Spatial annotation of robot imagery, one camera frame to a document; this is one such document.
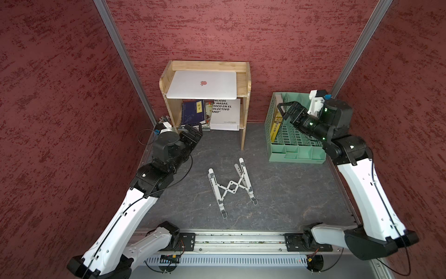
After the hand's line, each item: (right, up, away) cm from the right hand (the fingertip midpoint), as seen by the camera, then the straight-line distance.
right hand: (281, 114), depth 63 cm
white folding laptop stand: (-24, -35, +20) cm, 47 cm away
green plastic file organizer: (+18, -12, +46) cm, 51 cm away
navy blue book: (-39, +5, +29) cm, 49 cm away
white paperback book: (-21, +3, +27) cm, 34 cm away
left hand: (-32, -8, +1) cm, 33 cm away
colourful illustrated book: (-31, +7, +33) cm, 46 cm away
